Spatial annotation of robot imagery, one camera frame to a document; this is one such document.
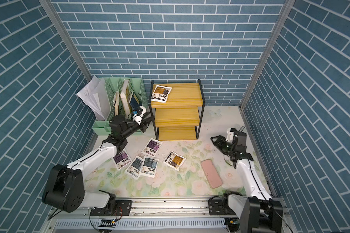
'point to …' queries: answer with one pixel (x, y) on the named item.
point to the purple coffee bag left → (122, 160)
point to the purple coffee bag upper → (152, 147)
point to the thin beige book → (116, 103)
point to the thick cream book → (125, 100)
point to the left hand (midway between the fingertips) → (154, 114)
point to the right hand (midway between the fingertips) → (215, 139)
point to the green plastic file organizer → (138, 86)
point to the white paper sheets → (96, 95)
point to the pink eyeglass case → (211, 174)
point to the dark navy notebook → (135, 102)
